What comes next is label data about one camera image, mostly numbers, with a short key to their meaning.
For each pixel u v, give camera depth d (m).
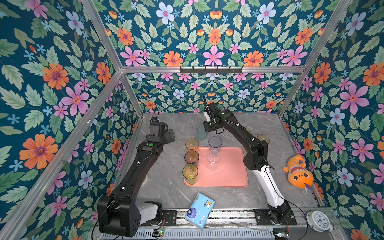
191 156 0.86
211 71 0.94
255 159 0.60
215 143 0.86
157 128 0.60
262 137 0.95
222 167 0.93
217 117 0.70
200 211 0.71
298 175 0.79
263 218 0.73
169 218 0.74
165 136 0.75
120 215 0.39
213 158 0.86
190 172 0.82
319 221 0.70
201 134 0.95
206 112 0.78
